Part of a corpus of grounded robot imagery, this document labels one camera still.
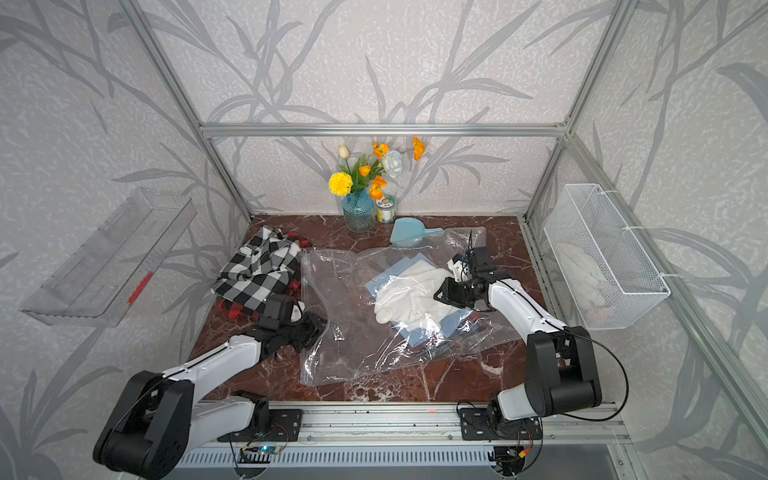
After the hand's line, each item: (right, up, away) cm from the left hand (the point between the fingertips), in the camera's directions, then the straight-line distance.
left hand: (332, 327), depth 87 cm
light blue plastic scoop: (+23, +29, +29) cm, 47 cm away
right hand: (+31, +9, +1) cm, 32 cm away
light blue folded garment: (+27, -1, -4) cm, 27 cm away
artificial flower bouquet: (+10, +48, +9) cm, 50 cm away
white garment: (+22, +8, +4) cm, 24 cm away
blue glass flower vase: (+4, +36, +23) cm, 43 cm away
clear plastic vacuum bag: (+7, -4, -4) cm, 9 cm away
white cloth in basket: (+68, +14, -11) cm, 71 cm away
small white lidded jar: (+14, +38, +28) cm, 49 cm away
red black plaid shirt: (-31, +4, +4) cm, 32 cm away
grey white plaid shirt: (-22, +17, +6) cm, 29 cm away
